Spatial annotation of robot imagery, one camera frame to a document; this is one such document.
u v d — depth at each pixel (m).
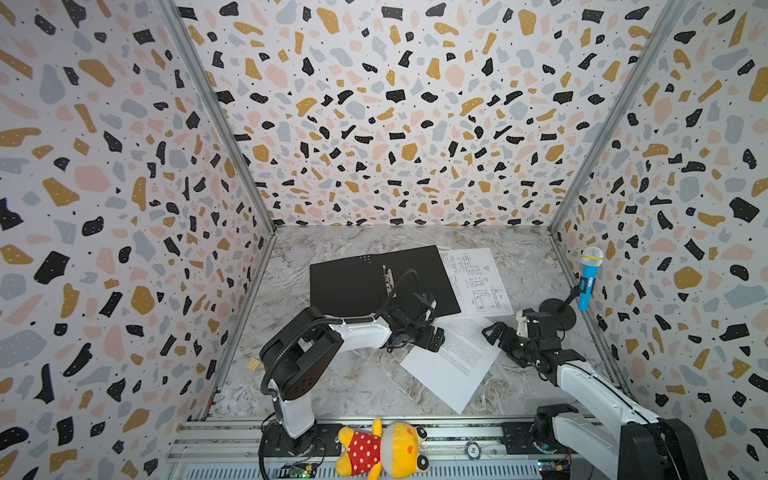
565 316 0.95
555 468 0.72
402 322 0.71
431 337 0.80
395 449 0.66
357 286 1.04
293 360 0.46
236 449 0.73
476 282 1.06
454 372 0.86
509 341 0.79
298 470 0.70
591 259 0.78
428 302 0.73
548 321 0.69
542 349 0.68
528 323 0.73
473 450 0.73
